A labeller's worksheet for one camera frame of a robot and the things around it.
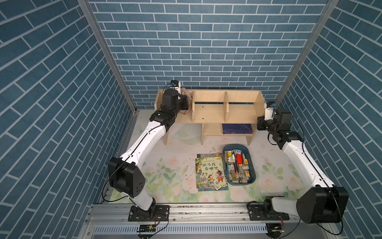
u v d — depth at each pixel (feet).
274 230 2.30
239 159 3.00
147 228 2.36
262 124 2.37
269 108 2.28
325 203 1.29
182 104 2.31
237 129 2.99
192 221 2.38
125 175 1.40
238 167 2.86
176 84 2.16
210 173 2.84
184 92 2.53
